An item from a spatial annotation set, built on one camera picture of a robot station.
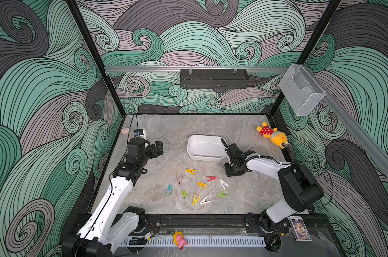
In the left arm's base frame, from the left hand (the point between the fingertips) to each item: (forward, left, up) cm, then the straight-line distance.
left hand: (154, 142), depth 78 cm
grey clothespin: (-1, -34, -21) cm, 40 cm away
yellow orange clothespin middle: (-14, -24, -21) cm, 35 cm away
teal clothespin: (-16, -7, -21) cm, 27 cm away
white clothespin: (-12, -36, -20) cm, 44 cm away
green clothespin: (-18, -15, -20) cm, 31 cm away
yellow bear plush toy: (+14, -73, -15) cm, 76 cm away
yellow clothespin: (-5, -18, -21) cm, 28 cm away
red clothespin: (-10, -30, -21) cm, 38 cm away
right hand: (-6, -40, -22) cm, 46 cm away
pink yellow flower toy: (-38, -13, -18) cm, 44 cm away
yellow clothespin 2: (-22, -21, -20) cm, 36 cm away
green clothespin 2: (-18, -35, -21) cm, 44 cm away
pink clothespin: (-11, -12, -21) cm, 26 cm away
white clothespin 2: (-22, -25, -21) cm, 39 cm away
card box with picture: (-34, -68, -19) cm, 78 cm away
